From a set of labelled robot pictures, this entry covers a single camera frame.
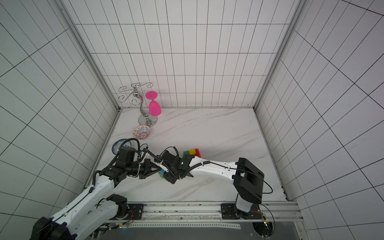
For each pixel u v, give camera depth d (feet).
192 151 3.02
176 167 1.89
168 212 2.46
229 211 2.38
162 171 2.51
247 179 1.40
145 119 3.64
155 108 3.21
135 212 2.37
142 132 3.40
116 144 3.09
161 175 2.73
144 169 2.27
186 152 3.00
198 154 3.01
